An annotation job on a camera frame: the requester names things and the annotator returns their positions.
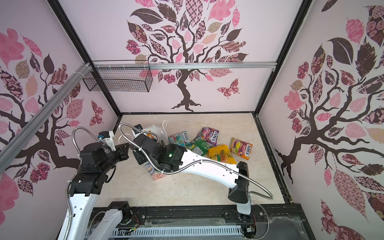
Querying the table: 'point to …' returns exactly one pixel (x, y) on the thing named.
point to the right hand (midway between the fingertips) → (139, 143)
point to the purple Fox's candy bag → (209, 135)
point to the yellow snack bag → (221, 153)
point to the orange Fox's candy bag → (240, 148)
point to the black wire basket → (121, 76)
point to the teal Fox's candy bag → (181, 139)
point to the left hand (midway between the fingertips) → (130, 146)
